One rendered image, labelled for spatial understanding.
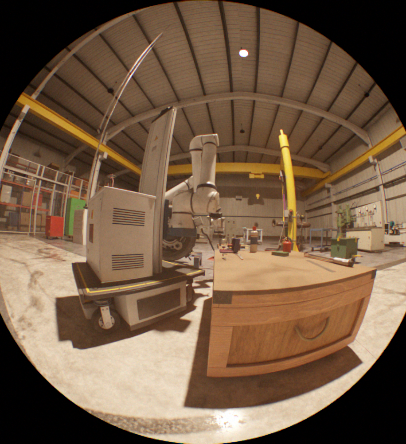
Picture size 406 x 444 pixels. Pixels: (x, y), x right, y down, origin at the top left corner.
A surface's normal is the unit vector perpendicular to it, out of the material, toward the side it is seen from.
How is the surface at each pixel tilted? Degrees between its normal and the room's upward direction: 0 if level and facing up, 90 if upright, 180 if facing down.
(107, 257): 90
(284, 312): 90
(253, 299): 90
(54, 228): 90
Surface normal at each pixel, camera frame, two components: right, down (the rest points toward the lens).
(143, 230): 0.79, -0.01
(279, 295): -0.07, -0.07
